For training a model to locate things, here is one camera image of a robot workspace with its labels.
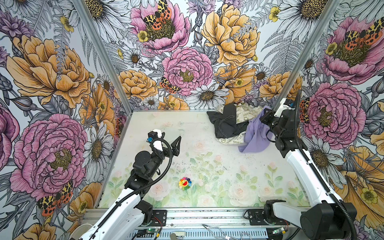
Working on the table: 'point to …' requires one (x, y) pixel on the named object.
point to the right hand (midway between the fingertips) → (262, 112)
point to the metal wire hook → (226, 236)
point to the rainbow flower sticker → (185, 183)
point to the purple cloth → (258, 135)
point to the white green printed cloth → (244, 113)
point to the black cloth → (226, 124)
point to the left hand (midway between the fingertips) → (173, 139)
